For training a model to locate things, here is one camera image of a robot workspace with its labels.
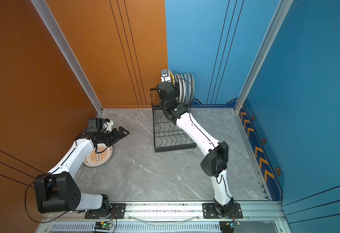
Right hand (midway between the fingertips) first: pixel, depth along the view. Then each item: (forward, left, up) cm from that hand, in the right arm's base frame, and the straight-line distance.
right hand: (171, 81), depth 77 cm
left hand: (-16, +29, -26) cm, 42 cm away
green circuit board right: (-59, -27, -43) cm, 78 cm away
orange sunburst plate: (-24, +47, -40) cm, 66 cm away
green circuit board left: (-59, +34, -43) cm, 81 cm away
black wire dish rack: (-8, +4, -40) cm, 41 cm away
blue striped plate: (+10, -10, -11) cm, 18 cm away
